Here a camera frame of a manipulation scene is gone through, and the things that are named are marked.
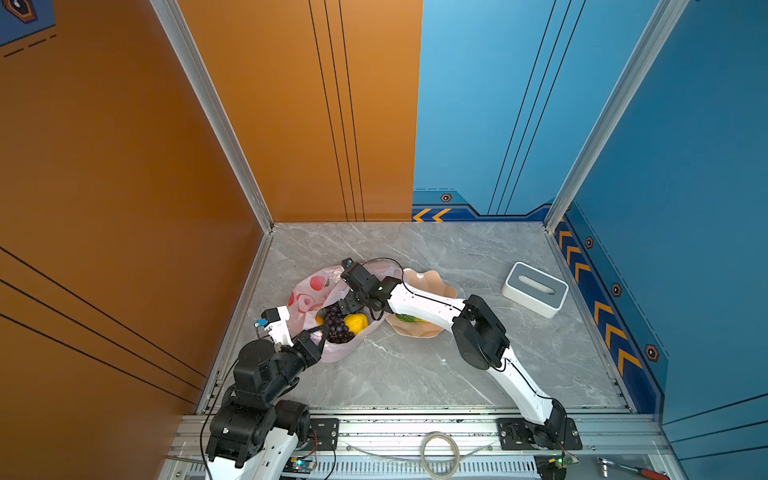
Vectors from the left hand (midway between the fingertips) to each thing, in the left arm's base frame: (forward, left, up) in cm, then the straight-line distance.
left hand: (330, 325), depth 67 cm
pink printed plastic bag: (+19, +10, -16) cm, 27 cm away
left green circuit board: (-24, +7, -25) cm, 35 cm away
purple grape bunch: (+6, +1, -16) cm, 17 cm away
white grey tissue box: (+22, -60, -19) cm, 67 cm away
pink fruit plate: (+26, -27, -20) cm, 42 cm away
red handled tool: (-25, -73, -22) cm, 80 cm away
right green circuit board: (-23, -54, -21) cm, 63 cm away
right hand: (+20, 0, -19) cm, 27 cm away
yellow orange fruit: (+9, -4, -17) cm, 20 cm away
